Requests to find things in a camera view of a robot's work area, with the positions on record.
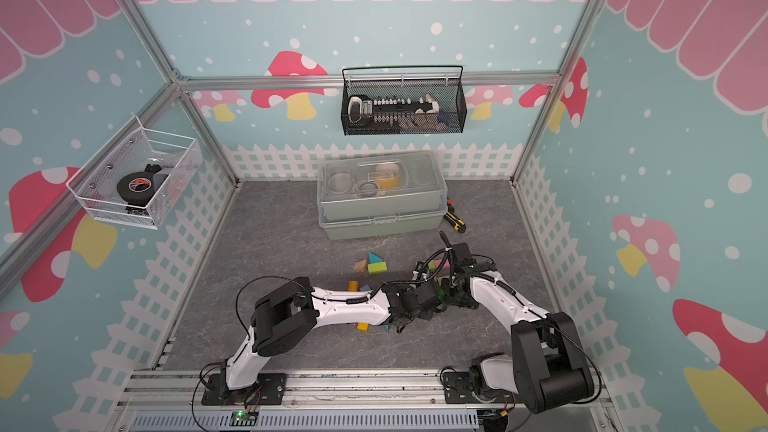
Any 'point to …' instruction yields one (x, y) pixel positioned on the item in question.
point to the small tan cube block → (360, 266)
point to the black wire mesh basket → (451, 95)
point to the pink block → (446, 265)
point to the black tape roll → (136, 187)
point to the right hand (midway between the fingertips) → (450, 296)
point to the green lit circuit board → (243, 418)
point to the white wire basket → (171, 158)
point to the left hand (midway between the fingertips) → (424, 303)
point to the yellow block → (363, 327)
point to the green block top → (377, 267)
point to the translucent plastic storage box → (381, 194)
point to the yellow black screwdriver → (456, 223)
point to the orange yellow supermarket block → (353, 286)
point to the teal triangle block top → (373, 259)
